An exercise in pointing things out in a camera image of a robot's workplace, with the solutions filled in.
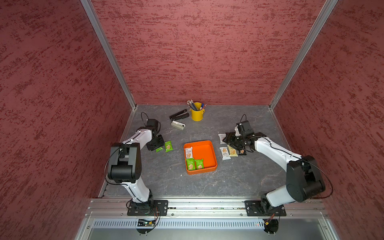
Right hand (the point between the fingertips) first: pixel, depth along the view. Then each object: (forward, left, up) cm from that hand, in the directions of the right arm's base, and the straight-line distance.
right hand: (224, 144), depth 89 cm
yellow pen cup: (+26, +16, -3) cm, 31 cm away
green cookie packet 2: (-10, +21, -5) cm, 24 cm away
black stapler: (+30, +29, -5) cm, 42 cm away
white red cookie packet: (-2, +22, -6) cm, 23 cm away
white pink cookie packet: (+10, 0, -6) cm, 11 cm away
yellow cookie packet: (-2, -6, -8) cm, 10 cm away
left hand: (+1, +42, -5) cm, 42 cm away
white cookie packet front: (-3, -1, -7) cm, 7 cm away
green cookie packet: (+3, +36, -6) cm, 36 cm away
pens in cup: (+28, +20, +7) cm, 35 cm away
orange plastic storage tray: (-5, +15, -6) cm, 17 cm away
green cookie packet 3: (-9, +16, -6) cm, 19 cm away
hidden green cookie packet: (0, +41, -4) cm, 42 cm away
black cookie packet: (-2, -12, -7) cm, 14 cm away
